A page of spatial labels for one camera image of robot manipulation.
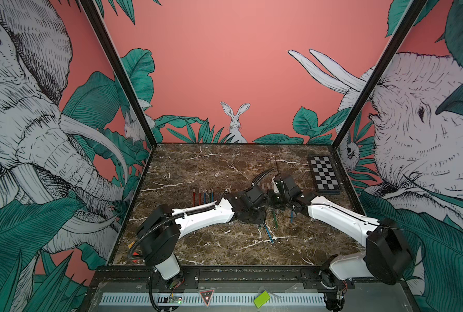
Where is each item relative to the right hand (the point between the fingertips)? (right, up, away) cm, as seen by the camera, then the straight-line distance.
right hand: (260, 196), depth 84 cm
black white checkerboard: (+37, +8, +19) cm, 43 cm away
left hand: (+2, -8, -5) cm, 10 cm away
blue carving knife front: (+4, -17, +1) cm, 18 cm away
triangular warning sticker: (-21, -34, -14) cm, 43 cm away
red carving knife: (-33, -3, +13) cm, 35 cm away
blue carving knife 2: (-23, -2, +14) cm, 27 cm away
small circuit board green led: (-33, -36, -15) cm, 51 cm away
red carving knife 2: (-29, -3, +14) cm, 33 cm away
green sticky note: (-1, -35, -16) cm, 38 cm away
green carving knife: (+8, -13, +6) cm, 17 cm away
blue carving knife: (-27, -2, +14) cm, 31 cm away
